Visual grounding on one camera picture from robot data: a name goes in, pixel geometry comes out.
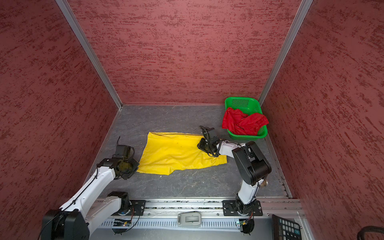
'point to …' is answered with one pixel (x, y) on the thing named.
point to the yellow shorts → (165, 152)
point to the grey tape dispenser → (191, 219)
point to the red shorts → (239, 122)
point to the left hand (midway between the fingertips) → (138, 170)
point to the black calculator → (283, 229)
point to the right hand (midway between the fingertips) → (198, 148)
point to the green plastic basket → (248, 105)
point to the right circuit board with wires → (248, 225)
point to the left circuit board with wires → (120, 226)
